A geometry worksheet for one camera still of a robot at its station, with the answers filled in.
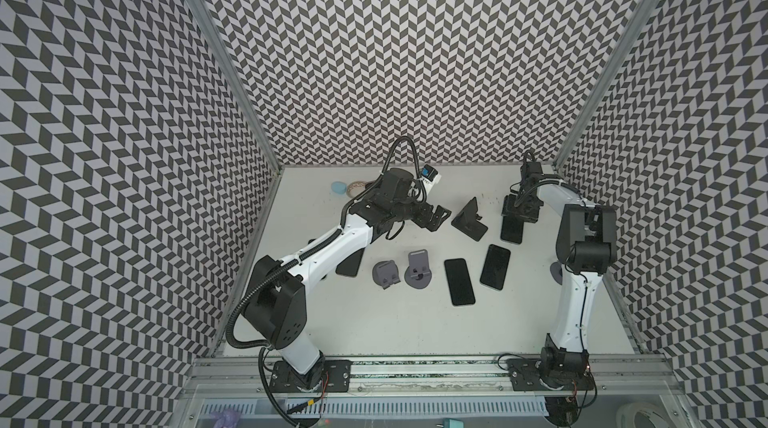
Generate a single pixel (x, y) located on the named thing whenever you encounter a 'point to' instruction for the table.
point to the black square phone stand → (467, 222)
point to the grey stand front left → (386, 273)
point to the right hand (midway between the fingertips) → (514, 219)
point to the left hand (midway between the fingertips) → (438, 206)
